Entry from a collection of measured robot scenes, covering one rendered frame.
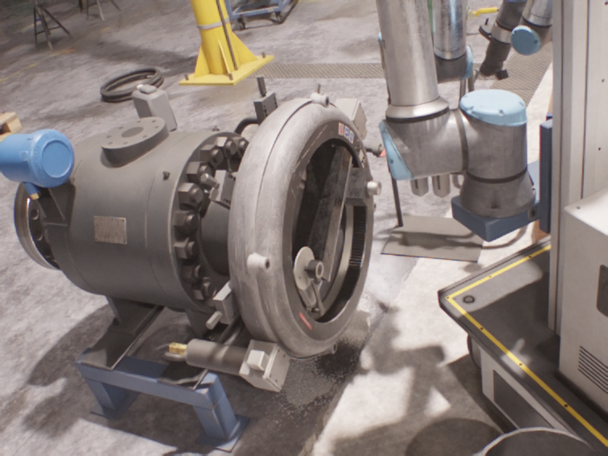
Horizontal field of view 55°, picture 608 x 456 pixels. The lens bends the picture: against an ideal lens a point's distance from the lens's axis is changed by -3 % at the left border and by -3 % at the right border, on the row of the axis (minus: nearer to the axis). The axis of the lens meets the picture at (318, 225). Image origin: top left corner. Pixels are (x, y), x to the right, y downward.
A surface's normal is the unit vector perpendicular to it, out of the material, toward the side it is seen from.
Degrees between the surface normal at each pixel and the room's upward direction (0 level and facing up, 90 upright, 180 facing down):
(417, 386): 0
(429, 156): 85
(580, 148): 90
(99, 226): 62
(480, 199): 70
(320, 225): 38
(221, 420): 90
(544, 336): 0
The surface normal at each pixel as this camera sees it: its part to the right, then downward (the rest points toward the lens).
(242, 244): -0.41, 0.08
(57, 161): 0.90, 0.07
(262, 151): -0.32, -0.52
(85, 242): -0.43, 0.29
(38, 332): -0.19, -0.82
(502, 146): 0.01, 0.55
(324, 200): -0.39, -0.29
